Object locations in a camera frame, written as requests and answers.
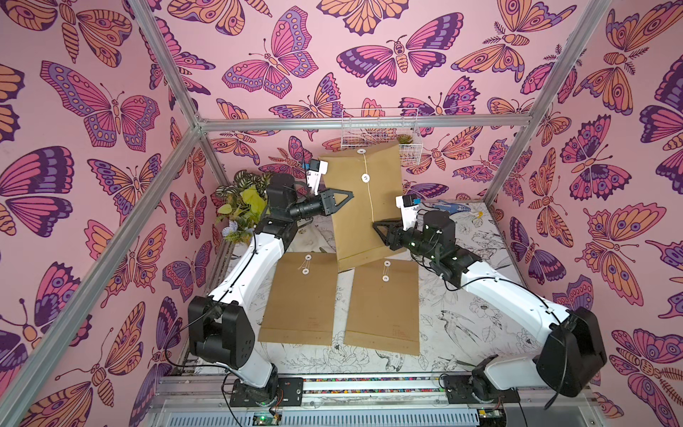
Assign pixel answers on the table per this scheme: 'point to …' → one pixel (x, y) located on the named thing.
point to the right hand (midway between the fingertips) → (381, 220)
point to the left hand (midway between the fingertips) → (356, 196)
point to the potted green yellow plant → (242, 205)
